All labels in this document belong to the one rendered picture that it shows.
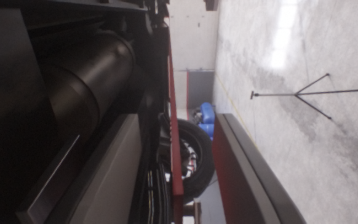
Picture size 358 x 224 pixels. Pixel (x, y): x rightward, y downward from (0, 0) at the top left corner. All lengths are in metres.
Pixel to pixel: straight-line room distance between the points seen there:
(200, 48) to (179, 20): 1.37
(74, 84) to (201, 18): 8.38
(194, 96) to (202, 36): 2.64
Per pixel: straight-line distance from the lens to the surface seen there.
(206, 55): 8.91
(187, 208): 1.10
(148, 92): 0.94
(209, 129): 6.97
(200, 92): 9.34
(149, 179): 1.22
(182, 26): 8.65
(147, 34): 0.96
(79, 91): 0.37
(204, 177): 1.71
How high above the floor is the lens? 1.59
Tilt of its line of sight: level
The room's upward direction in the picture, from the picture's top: 90 degrees counter-clockwise
